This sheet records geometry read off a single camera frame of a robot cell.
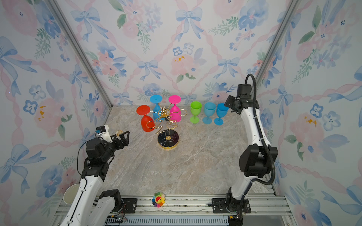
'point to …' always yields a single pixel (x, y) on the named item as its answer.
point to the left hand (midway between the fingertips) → (122, 132)
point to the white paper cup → (69, 195)
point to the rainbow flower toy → (158, 199)
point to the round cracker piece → (119, 132)
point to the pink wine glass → (175, 114)
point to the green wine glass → (195, 107)
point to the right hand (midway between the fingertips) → (232, 102)
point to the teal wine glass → (209, 109)
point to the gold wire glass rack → (168, 139)
